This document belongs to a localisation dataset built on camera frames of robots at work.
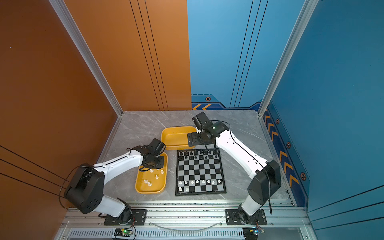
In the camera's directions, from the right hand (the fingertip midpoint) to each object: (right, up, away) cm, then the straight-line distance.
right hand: (194, 140), depth 80 cm
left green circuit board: (-35, -43, -9) cm, 56 cm away
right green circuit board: (+28, -44, -9) cm, 53 cm away
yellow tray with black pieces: (-14, -1, +25) cm, 28 cm away
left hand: (-20, -15, +9) cm, 27 cm away
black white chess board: (+3, -19, +7) cm, 21 cm away
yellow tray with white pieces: (-24, -24, +5) cm, 34 cm away
